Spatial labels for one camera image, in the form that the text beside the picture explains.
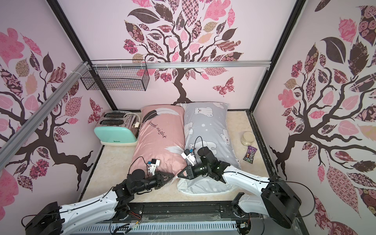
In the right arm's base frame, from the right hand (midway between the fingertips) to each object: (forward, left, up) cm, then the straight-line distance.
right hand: (178, 175), depth 72 cm
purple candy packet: (+16, -44, -13) cm, 49 cm away
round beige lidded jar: (+27, -45, -9) cm, 53 cm away
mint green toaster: (+30, +40, +2) cm, 50 cm away
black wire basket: (+60, +42, +21) cm, 76 cm away
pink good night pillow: (+24, +12, 0) cm, 27 cm away
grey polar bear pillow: (+31, -17, +2) cm, 35 cm away
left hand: (-1, +3, -3) cm, 4 cm away
